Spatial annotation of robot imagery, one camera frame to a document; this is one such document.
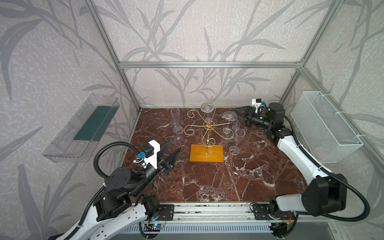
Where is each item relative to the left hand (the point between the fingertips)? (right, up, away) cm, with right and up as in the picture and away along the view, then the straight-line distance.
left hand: (178, 142), depth 53 cm
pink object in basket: (+67, -8, +20) cm, 70 cm away
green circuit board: (-16, -44, +18) cm, 50 cm away
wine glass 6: (+11, +14, +21) cm, 28 cm away
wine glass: (+22, +10, +19) cm, 30 cm away
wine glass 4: (-8, +13, +38) cm, 41 cm away
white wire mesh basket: (+62, 0, +8) cm, 62 cm away
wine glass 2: (+29, 0, +27) cm, 40 cm away
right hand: (+25, +14, +20) cm, 35 cm away
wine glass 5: (-8, -4, +49) cm, 49 cm away
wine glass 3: (+30, +4, +40) cm, 50 cm away
